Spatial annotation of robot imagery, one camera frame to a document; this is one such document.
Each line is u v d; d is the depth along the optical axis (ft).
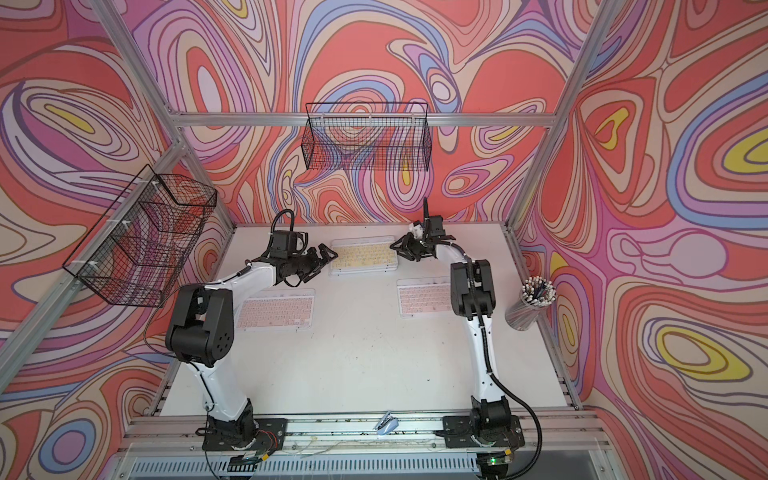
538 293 2.71
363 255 3.53
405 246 3.24
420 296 3.24
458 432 2.40
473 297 2.23
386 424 2.42
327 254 2.91
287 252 2.53
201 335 1.65
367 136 3.09
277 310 3.14
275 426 2.47
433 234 3.05
